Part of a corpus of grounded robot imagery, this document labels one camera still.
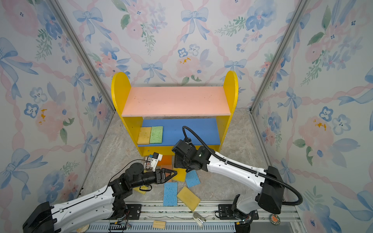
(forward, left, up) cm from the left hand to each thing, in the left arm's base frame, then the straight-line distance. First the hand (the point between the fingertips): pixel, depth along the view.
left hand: (175, 174), depth 70 cm
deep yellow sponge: (0, -3, -2) cm, 4 cm away
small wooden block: (-19, +7, -16) cm, 26 cm away
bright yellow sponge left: (-6, +14, 0) cm, 16 cm away
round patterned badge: (-16, -49, -16) cm, 54 cm away
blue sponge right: (+3, -8, -16) cm, 18 cm away
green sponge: (+23, +13, -1) cm, 27 cm away
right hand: (+7, 0, -1) cm, 7 cm away
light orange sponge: (+2, +3, +3) cm, 5 cm away
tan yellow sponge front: (-7, -7, -15) cm, 18 cm away
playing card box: (+4, +13, +2) cm, 14 cm away
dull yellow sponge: (+23, +20, -1) cm, 30 cm away
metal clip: (-17, -12, -14) cm, 25 cm away
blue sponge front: (-5, +3, -15) cm, 17 cm away
